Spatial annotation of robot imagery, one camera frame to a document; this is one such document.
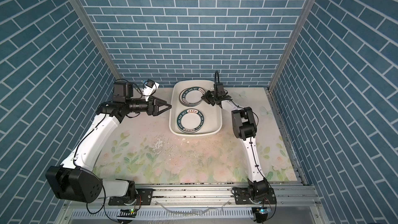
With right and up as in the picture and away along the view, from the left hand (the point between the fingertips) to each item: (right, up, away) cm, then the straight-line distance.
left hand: (167, 105), depth 71 cm
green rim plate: (+8, +6, +39) cm, 40 cm away
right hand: (+14, +6, +38) cm, 41 cm away
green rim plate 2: (+7, -11, +29) cm, 32 cm away
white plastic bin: (+22, -7, +33) cm, 41 cm away
